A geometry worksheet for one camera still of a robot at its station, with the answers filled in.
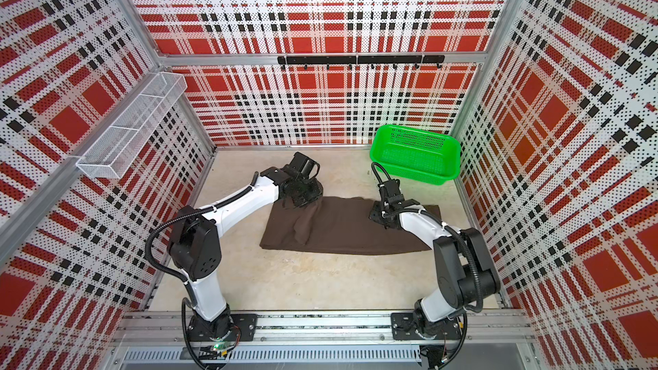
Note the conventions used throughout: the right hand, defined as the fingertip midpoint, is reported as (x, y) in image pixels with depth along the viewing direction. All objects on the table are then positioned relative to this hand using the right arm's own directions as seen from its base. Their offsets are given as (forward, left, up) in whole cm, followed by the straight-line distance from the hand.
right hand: (378, 213), depth 92 cm
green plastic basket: (+35, -22, -6) cm, 42 cm away
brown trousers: (-1, +14, -5) cm, 15 cm away
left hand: (+3, +19, +8) cm, 21 cm away
